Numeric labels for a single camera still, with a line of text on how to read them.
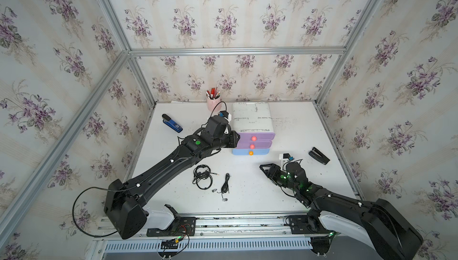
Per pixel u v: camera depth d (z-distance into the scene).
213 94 1.11
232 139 0.65
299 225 0.72
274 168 0.76
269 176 0.75
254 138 0.80
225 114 0.67
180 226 0.73
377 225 0.42
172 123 1.06
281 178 0.73
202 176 0.86
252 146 0.86
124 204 0.38
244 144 0.83
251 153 0.91
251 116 0.84
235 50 0.94
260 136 0.80
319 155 0.93
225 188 0.83
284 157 0.80
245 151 0.92
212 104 1.13
